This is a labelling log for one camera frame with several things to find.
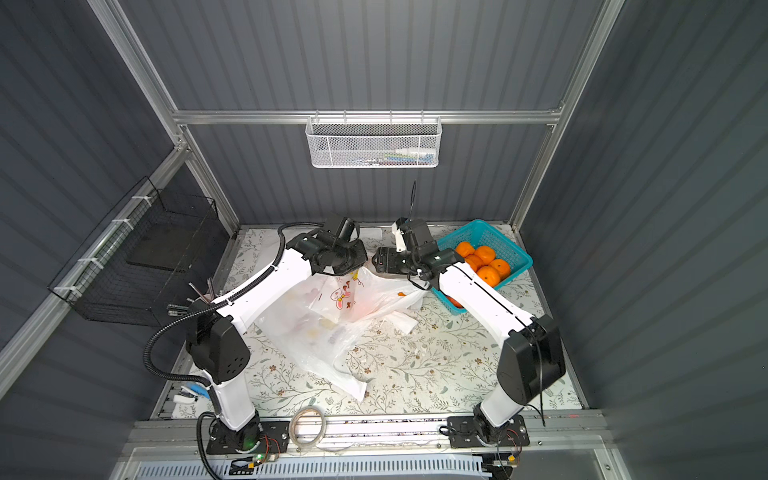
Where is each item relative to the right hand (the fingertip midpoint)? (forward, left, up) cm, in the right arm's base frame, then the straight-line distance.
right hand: (387, 258), depth 82 cm
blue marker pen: (-29, +51, -21) cm, 62 cm away
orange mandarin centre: (+16, -35, -17) cm, 42 cm away
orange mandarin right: (+11, -39, -18) cm, 44 cm away
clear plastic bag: (-15, +23, -21) cm, 34 cm away
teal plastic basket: (+24, -33, -15) cm, 44 cm away
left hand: (0, +4, -1) cm, 4 cm away
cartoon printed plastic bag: (-7, +8, -9) cm, 13 cm away
